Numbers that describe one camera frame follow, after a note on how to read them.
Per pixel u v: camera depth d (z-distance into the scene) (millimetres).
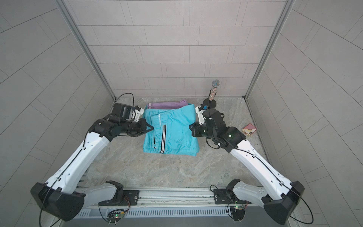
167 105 981
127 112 572
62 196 356
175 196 725
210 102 1119
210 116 489
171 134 698
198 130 592
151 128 705
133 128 598
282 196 366
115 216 654
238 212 665
